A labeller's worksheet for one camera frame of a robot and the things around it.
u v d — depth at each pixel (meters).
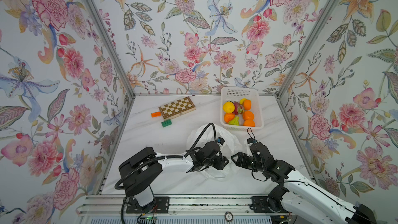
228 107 0.98
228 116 1.01
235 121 0.98
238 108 1.01
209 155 0.66
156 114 1.11
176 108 1.10
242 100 1.13
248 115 1.03
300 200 0.57
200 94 1.27
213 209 0.73
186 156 0.58
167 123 1.04
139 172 0.45
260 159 0.60
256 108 1.04
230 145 0.83
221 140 0.76
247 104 1.07
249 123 1.00
